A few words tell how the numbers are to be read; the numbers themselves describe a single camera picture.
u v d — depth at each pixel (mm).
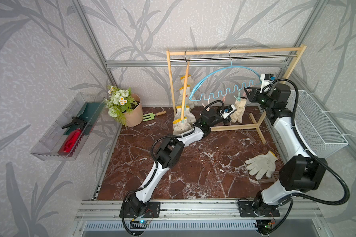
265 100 667
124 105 799
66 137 606
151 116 1150
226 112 750
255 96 693
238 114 866
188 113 806
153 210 726
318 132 608
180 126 749
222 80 1072
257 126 1048
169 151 627
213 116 737
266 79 679
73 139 597
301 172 440
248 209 729
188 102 935
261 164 893
